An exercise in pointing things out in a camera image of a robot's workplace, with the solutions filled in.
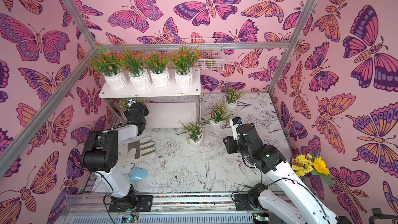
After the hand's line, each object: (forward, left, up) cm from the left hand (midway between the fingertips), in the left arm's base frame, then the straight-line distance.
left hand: (138, 105), depth 97 cm
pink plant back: (-8, -49, +1) cm, 50 cm away
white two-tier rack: (-8, -25, +19) cm, 33 cm away
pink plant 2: (-6, +3, +9) cm, 11 cm away
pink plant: (+7, -59, +1) cm, 59 cm away
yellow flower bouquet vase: (-41, -82, +10) cm, 92 cm away
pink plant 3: (-20, -36, -5) cm, 42 cm away
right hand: (-27, -52, +8) cm, 59 cm away
